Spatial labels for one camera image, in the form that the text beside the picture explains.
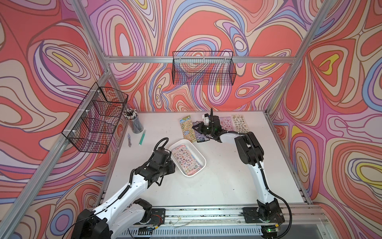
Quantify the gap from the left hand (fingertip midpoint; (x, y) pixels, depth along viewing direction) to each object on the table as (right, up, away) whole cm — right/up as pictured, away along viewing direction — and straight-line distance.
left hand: (175, 166), depth 83 cm
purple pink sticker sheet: (+36, +25, +32) cm, 54 cm away
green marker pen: (-26, +15, +22) cm, 37 cm away
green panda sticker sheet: (+6, +21, +22) cm, 31 cm away
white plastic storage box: (+11, +7, +12) cm, 17 cm away
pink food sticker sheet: (+7, 0, +7) cm, 10 cm away
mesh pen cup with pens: (-31, +30, +13) cm, 45 cm away
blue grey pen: (-35, +13, +20) cm, 42 cm away
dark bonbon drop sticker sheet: (+16, +15, +22) cm, 31 cm away
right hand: (+10, +20, +21) cm, 31 cm away
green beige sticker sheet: (+47, +25, +30) cm, 61 cm away
